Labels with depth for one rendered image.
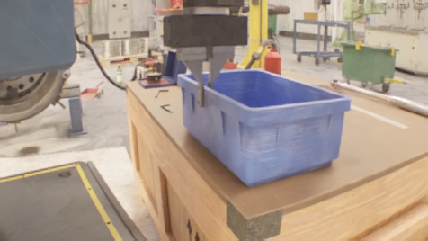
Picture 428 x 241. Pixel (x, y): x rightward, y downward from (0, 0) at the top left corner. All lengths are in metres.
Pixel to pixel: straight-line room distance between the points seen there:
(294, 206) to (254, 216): 0.06
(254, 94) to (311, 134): 0.29
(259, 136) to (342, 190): 0.16
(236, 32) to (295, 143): 0.20
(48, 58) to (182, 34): 0.31
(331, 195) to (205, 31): 0.31
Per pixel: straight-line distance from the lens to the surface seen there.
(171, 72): 1.29
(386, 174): 0.58
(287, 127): 0.44
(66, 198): 0.76
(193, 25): 0.48
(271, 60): 1.38
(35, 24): 0.19
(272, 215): 0.41
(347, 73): 3.77
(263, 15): 4.73
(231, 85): 0.70
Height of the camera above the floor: 0.70
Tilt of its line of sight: 18 degrees down
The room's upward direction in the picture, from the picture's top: straight up
